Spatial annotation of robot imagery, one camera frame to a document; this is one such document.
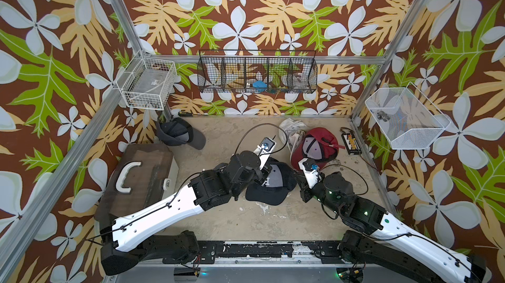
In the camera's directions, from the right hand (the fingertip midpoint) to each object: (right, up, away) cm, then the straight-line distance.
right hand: (292, 173), depth 71 cm
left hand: (-10, +8, -6) cm, 14 cm away
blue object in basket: (-11, +39, +24) cm, 47 cm away
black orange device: (+39, +9, +34) cm, 53 cm away
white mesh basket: (+51, +21, +10) cm, 56 cm away
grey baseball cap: (-57, +16, +40) cm, 71 cm away
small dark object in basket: (+42, +23, +13) cm, 50 cm away
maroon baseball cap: (+20, +8, +30) cm, 38 cm away
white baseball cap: (+6, +16, +30) cm, 34 cm away
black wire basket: (-12, +47, +29) cm, 57 cm away
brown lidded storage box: (-61, -2, +9) cm, 62 cm away
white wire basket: (-62, +37, +15) cm, 74 cm away
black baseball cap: (-5, -8, +9) cm, 13 cm away
